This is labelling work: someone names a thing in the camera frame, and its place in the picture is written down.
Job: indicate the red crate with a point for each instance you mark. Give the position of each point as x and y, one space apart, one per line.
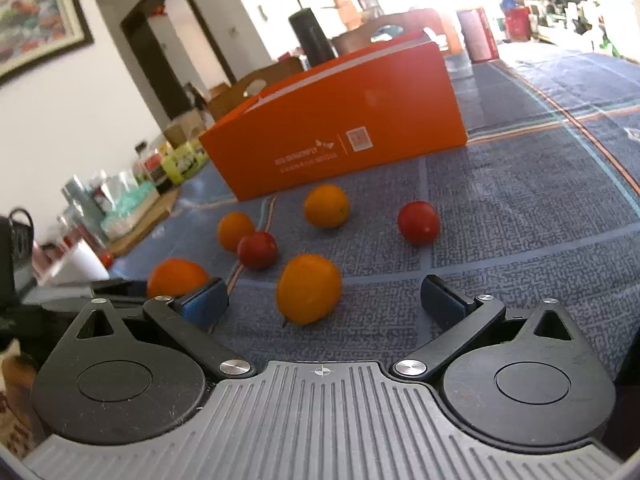
477 35

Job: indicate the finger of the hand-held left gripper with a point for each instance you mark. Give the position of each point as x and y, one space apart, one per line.
120 288

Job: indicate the black cylinder flask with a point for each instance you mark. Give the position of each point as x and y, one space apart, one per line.
312 37

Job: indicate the glass bottle with black cap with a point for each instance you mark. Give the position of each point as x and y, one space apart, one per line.
152 167

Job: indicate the orange cardboard box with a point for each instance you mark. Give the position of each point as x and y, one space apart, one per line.
340 120

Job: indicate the orange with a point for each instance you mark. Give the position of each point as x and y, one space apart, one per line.
232 227
308 287
326 205
175 277

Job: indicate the brown paper bag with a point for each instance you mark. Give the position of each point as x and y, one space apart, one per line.
187 127

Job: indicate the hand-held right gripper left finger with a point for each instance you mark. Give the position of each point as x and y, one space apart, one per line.
202 305

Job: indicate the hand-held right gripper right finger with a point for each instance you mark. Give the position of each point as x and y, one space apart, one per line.
442 302

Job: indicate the silver foil packet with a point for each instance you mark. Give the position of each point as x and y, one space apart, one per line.
82 205

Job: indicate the green panda mug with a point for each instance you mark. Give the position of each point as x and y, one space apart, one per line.
185 162

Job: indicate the teal tissue pack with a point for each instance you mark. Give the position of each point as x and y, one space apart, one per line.
130 207

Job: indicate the dark wooden chair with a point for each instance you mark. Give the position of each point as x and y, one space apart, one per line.
400 20

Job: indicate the framed colourful painting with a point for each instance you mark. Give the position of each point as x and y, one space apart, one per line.
35 15

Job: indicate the white cup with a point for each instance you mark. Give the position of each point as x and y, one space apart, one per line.
80 262

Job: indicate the blue patterned tablecloth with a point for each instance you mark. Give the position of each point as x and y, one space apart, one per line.
500 185

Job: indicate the wooden cutting board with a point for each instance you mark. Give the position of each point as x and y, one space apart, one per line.
150 225

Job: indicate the small red tomato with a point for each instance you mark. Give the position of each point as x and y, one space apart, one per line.
105 259

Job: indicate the wooden chair with cutout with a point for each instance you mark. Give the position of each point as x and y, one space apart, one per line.
265 77

